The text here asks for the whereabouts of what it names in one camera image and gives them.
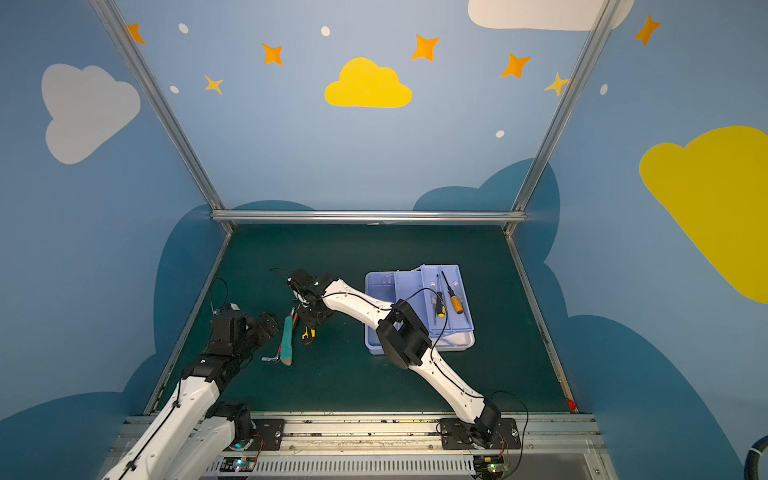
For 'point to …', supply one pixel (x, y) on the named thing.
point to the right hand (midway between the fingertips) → (314, 317)
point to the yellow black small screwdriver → (440, 307)
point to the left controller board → (238, 464)
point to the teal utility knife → (287, 343)
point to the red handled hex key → (276, 359)
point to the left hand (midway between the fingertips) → (271, 324)
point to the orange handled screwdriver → (457, 303)
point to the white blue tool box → (418, 287)
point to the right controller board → (489, 466)
